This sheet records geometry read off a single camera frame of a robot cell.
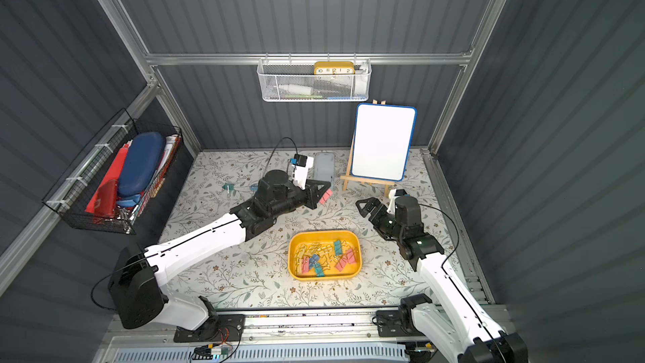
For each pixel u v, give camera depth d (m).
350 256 0.86
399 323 0.73
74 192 0.62
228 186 1.04
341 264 0.84
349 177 1.02
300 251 0.87
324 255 0.87
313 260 0.84
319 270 0.82
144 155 0.75
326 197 0.73
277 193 0.57
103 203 0.64
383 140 0.91
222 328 0.72
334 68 0.87
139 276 0.43
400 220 0.62
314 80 0.90
